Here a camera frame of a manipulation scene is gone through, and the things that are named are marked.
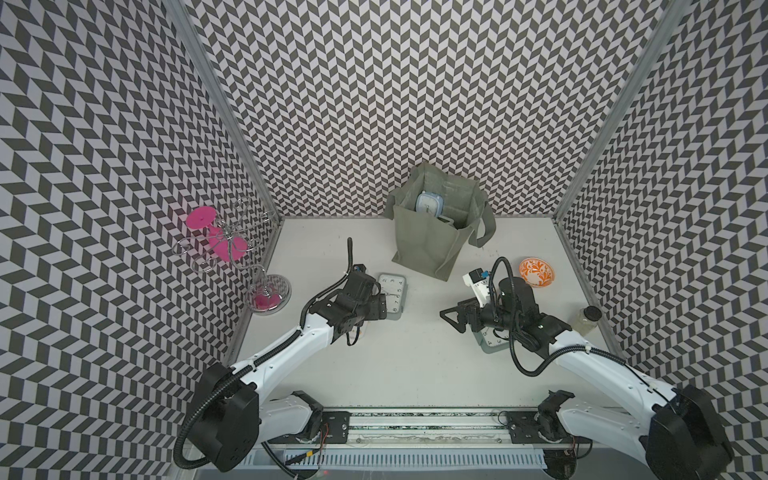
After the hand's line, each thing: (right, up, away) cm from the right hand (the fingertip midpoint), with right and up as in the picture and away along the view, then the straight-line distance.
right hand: (451, 315), depth 78 cm
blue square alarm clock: (-4, +33, +24) cm, 41 cm away
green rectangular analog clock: (-15, +4, +18) cm, 23 cm away
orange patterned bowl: (+33, +9, +21) cm, 40 cm away
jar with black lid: (+39, -2, +5) cm, 40 cm away
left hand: (-22, +1, +6) cm, 23 cm away
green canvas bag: (-3, +18, +14) cm, 23 cm away
